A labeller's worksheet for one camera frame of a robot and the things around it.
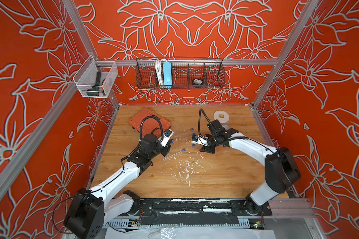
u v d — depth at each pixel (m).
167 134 0.68
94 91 0.79
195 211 0.73
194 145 0.95
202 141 0.76
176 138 1.00
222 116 1.13
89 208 0.40
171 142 0.98
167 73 0.89
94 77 0.90
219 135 0.70
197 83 0.95
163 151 0.72
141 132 0.60
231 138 0.60
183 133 1.03
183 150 0.95
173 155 0.92
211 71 1.00
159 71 0.90
